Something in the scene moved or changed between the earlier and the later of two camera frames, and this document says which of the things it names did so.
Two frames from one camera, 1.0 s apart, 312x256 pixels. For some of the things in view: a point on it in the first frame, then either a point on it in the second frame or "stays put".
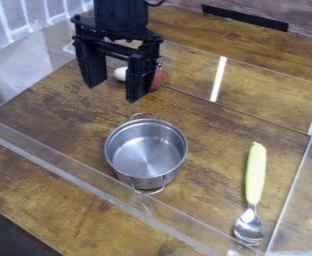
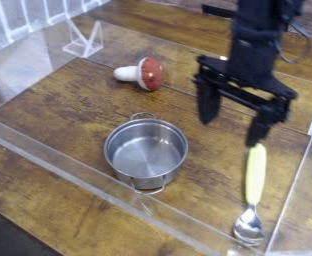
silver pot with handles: (145, 149) stays put
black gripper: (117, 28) to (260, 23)
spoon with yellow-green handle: (248, 230) stays put
